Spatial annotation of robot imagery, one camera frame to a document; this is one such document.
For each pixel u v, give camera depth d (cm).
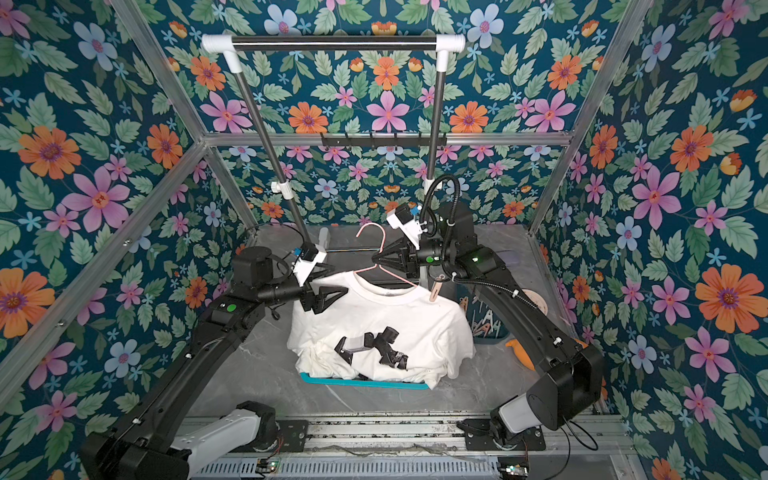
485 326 91
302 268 60
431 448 72
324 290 62
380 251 62
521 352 86
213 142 93
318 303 62
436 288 66
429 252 59
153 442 39
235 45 51
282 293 60
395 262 63
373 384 74
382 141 93
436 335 70
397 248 60
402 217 56
